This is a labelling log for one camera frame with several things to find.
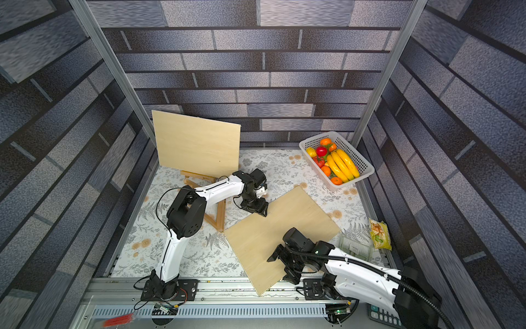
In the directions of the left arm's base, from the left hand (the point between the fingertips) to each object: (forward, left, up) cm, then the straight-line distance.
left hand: (262, 213), depth 92 cm
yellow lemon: (+34, -26, +6) cm, 44 cm away
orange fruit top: (+41, -35, +7) cm, 55 cm away
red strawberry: (+27, -30, +4) cm, 41 cm away
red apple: (+33, -31, +8) cm, 46 cm away
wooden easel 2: (-8, +18, +3) cm, 20 cm away
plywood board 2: (-10, +4, -2) cm, 11 cm away
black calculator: (-38, -41, 0) cm, 56 cm away
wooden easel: (+18, +33, +3) cm, 38 cm away
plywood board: (+26, +32, +17) cm, 45 cm away
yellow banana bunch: (+23, -40, +8) cm, 46 cm away
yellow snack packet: (-10, -49, +3) cm, 50 cm away
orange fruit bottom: (+15, -35, +6) cm, 38 cm away
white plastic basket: (+24, -52, +5) cm, 58 cm away
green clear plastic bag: (-15, -39, -1) cm, 42 cm away
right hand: (-23, -4, 0) cm, 23 cm away
